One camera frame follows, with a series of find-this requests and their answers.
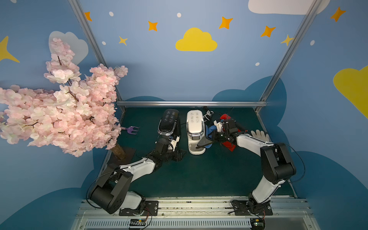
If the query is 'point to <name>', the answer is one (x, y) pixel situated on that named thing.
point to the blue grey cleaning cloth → (208, 130)
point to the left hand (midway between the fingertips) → (183, 149)
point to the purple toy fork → (130, 129)
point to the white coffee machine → (195, 128)
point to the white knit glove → (260, 135)
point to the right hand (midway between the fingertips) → (209, 134)
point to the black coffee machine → (169, 125)
